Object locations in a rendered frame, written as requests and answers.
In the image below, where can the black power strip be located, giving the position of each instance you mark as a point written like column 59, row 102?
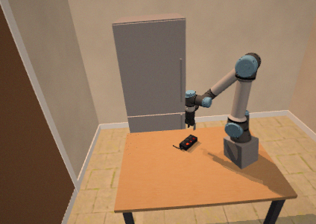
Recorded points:
column 188, row 142

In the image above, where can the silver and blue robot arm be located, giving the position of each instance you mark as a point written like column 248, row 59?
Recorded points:
column 243, row 73

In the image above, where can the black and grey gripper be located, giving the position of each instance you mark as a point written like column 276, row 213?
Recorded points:
column 190, row 116

